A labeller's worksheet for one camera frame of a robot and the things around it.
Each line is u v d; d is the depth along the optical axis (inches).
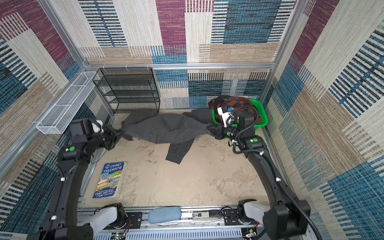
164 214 28.7
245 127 21.9
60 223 14.5
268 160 18.7
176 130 35.4
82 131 20.1
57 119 28.1
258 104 44.8
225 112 25.4
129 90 43.3
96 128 21.5
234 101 42.5
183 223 28.7
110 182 32.7
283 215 15.0
